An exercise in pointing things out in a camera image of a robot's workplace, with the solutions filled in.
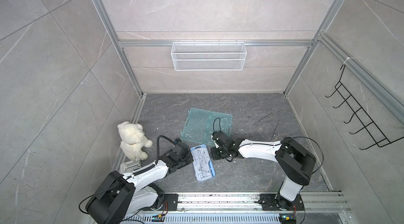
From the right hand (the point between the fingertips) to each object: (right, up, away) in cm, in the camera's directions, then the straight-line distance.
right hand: (212, 155), depth 88 cm
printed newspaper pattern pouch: (-45, -4, -7) cm, 46 cm away
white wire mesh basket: (-2, +61, +13) cm, 62 cm away
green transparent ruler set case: (-8, +16, +13) cm, 22 cm away
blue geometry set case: (-5, -5, -6) cm, 9 cm away
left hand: (-10, 0, 0) cm, 10 cm away
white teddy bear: (-40, +11, -11) cm, 43 cm away
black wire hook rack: (+64, +15, -28) cm, 72 cm away
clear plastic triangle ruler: (+37, +15, +13) cm, 41 cm away
